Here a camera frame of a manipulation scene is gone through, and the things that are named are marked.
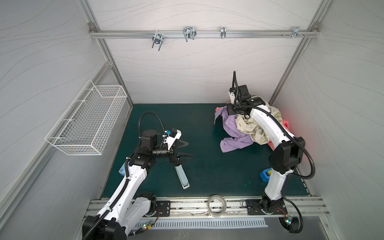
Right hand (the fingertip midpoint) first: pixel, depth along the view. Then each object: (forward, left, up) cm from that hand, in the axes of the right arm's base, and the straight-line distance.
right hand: (233, 104), depth 88 cm
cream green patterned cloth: (-9, -11, -9) cm, 17 cm away
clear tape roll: (-54, +9, -20) cm, 58 cm away
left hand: (-30, +23, 0) cm, 38 cm away
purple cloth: (-12, -5, -20) cm, 24 cm away
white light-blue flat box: (-37, +28, -21) cm, 51 cm away
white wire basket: (-26, +73, +10) cm, 78 cm away
